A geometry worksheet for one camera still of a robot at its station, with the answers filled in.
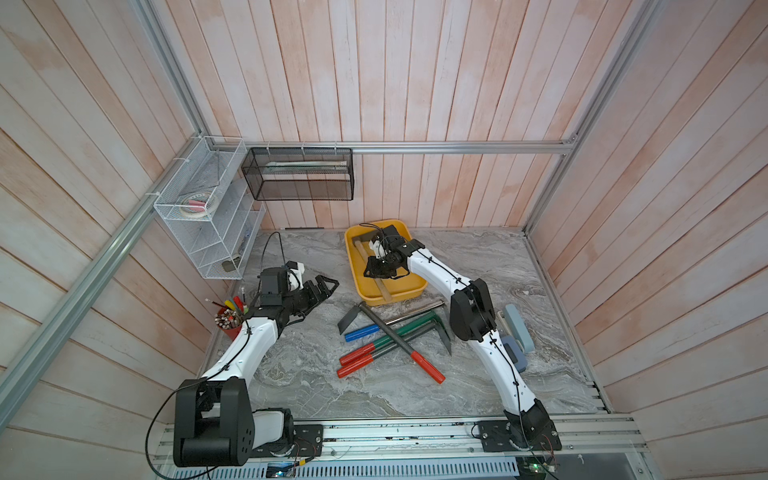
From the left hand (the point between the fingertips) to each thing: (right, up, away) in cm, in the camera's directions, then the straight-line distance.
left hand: (331, 293), depth 85 cm
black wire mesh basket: (-13, +40, +16) cm, 45 cm away
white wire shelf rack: (-28, +14, -7) cm, 32 cm away
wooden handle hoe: (+9, +11, +17) cm, 22 cm away
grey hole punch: (+56, -11, +3) cm, 57 cm away
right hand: (+9, +5, +17) cm, 20 cm away
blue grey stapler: (+53, -17, -1) cm, 56 cm away
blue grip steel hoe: (+9, -13, +5) cm, 17 cm away
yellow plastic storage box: (+21, 0, +10) cm, 23 cm away
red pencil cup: (-25, -5, -9) cm, 27 cm away
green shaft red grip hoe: (+29, -10, +8) cm, 32 cm away
